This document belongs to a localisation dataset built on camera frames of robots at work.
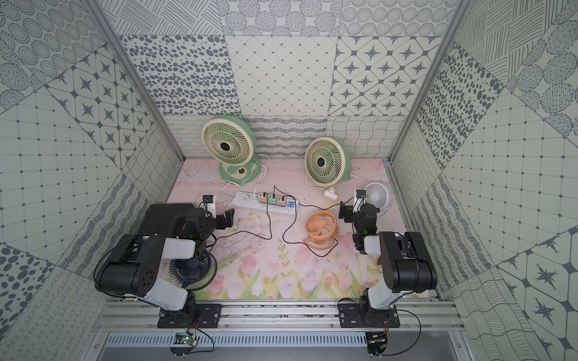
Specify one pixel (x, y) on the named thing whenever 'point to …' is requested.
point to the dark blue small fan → (195, 273)
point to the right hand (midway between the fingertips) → (352, 204)
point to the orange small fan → (322, 229)
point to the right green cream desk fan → (327, 162)
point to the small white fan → (378, 195)
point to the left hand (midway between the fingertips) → (219, 206)
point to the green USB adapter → (271, 200)
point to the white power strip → (248, 200)
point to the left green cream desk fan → (231, 143)
